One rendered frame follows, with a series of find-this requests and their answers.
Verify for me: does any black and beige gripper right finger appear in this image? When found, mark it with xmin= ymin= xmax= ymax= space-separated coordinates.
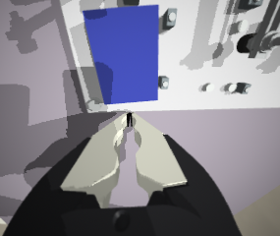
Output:
xmin=131 ymin=112 xmax=243 ymax=236

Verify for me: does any toggle clamp with red handle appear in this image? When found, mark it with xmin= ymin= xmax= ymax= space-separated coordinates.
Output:
xmin=237 ymin=0 xmax=280 ymax=59

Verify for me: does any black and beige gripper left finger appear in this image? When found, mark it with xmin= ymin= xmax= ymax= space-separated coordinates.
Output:
xmin=2 ymin=112 xmax=131 ymax=236

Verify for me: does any blue flat plate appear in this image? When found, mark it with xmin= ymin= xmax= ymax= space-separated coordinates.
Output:
xmin=83 ymin=5 xmax=159 ymax=105

